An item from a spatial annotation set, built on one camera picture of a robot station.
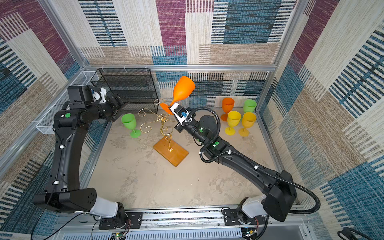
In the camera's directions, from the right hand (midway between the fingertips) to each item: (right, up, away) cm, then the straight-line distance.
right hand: (171, 108), depth 63 cm
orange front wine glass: (+33, +7, +41) cm, 53 cm away
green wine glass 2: (+47, +5, +38) cm, 61 cm away
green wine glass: (-30, -5, +31) cm, 44 cm away
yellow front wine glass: (+45, -3, +37) cm, 59 cm away
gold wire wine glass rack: (-7, -21, +31) cm, 38 cm away
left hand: (-20, +3, +5) cm, 21 cm away
